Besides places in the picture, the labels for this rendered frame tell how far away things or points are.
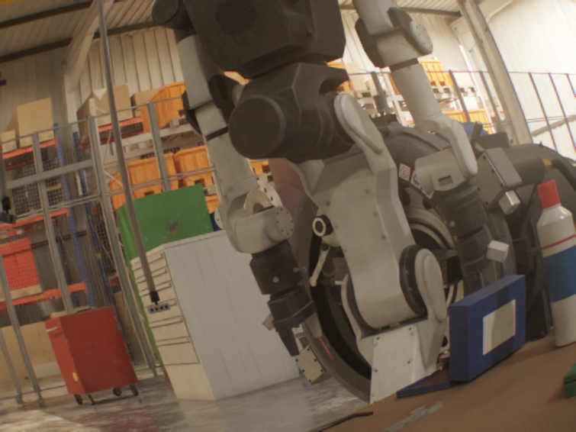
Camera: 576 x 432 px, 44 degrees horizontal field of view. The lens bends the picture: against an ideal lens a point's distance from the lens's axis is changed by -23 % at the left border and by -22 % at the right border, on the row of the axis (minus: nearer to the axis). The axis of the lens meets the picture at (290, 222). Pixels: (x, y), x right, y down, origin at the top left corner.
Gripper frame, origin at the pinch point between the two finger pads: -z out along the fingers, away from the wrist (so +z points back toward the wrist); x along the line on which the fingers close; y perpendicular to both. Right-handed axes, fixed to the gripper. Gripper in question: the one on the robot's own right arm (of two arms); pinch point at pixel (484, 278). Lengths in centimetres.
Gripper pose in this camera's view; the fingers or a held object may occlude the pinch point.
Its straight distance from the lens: 161.9
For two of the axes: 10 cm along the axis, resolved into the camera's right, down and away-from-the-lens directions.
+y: -8.0, 2.7, 5.3
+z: -3.7, -9.2, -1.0
